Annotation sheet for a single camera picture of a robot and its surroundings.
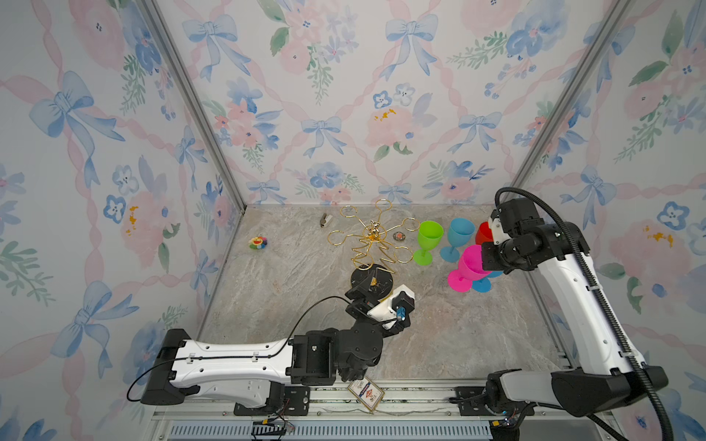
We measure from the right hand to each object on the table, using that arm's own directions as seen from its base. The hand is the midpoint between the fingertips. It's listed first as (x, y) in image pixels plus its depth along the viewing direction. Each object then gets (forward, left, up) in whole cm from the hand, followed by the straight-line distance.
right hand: (493, 257), depth 72 cm
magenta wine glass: (-4, +7, +1) cm, 8 cm away
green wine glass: (+16, +13, -11) cm, 23 cm away
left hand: (-12, +29, +6) cm, 32 cm away
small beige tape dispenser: (+35, +50, -23) cm, 65 cm away
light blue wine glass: (+19, +1, -12) cm, 23 cm away
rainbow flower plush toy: (+23, +75, -23) cm, 82 cm away
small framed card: (-27, +33, -25) cm, 50 cm away
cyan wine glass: (+7, -9, -27) cm, 30 cm away
